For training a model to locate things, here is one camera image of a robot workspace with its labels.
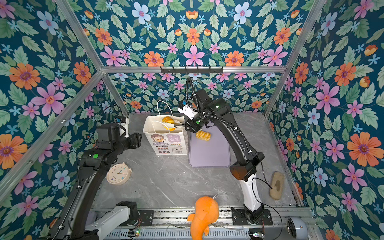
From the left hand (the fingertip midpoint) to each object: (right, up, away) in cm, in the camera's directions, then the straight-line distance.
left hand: (136, 131), depth 70 cm
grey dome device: (+73, -42, -6) cm, 84 cm away
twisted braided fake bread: (+32, -4, +32) cm, 45 cm away
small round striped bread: (+13, +6, +9) cm, 17 cm away
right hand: (+25, +3, +3) cm, 25 cm away
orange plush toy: (+34, -37, -2) cm, 50 cm away
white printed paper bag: (+9, -7, +14) cm, 18 cm away
